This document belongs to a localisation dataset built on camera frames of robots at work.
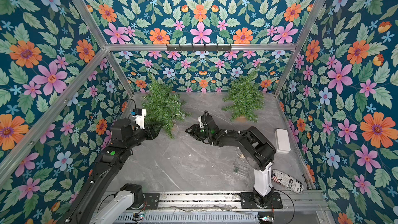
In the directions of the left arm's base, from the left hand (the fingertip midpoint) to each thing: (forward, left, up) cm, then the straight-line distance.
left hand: (161, 123), depth 74 cm
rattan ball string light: (-10, -41, -22) cm, 48 cm away
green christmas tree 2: (+13, -44, -1) cm, 46 cm away
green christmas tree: (+9, -1, +3) cm, 9 cm away
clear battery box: (-18, -39, -25) cm, 50 cm away
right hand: (+6, -12, -16) cm, 21 cm away
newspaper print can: (-26, -61, -22) cm, 69 cm away
